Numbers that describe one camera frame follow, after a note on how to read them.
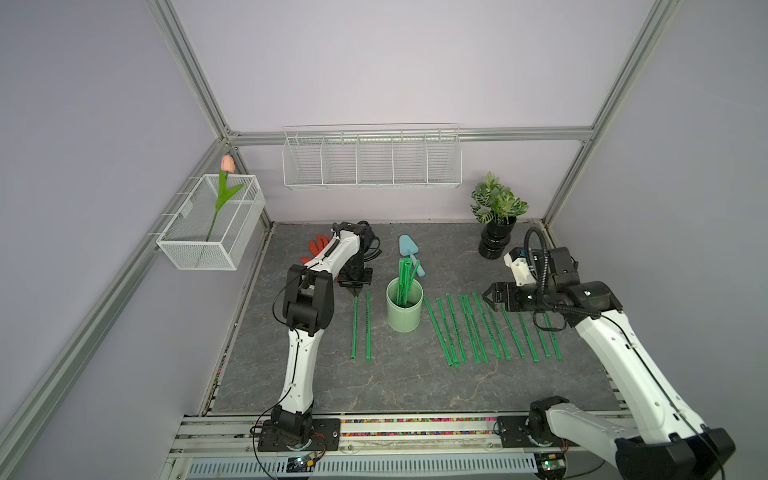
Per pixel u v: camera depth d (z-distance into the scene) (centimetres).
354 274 85
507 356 87
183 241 67
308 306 59
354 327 91
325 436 73
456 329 92
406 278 85
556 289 54
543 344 89
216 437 76
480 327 92
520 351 87
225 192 80
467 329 91
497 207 91
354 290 87
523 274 67
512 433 74
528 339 89
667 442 37
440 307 96
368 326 92
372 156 99
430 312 95
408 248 112
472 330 91
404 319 90
